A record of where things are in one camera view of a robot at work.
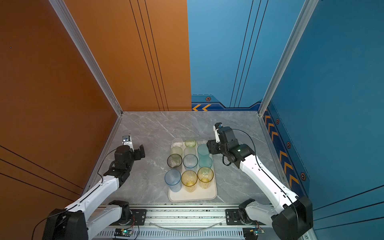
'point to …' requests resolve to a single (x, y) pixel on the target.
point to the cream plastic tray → (200, 193)
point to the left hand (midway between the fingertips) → (134, 145)
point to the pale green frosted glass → (175, 152)
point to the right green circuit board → (251, 233)
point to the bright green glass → (190, 142)
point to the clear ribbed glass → (201, 141)
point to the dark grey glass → (174, 161)
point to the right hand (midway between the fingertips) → (211, 143)
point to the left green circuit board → (123, 232)
